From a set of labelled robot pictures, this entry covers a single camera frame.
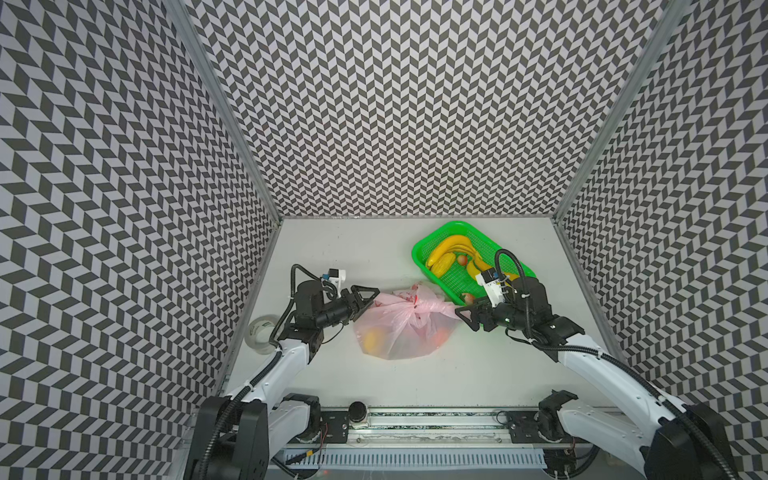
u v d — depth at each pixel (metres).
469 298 0.89
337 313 0.71
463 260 1.02
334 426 0.72
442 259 0.97
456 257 1.02
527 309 0.61
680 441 0.38
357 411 0.69
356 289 0.74
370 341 0.81
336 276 0.77
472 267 1.01
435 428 0.74
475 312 0.71
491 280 0.70
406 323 0.74
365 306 0.75
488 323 0.70
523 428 0.74
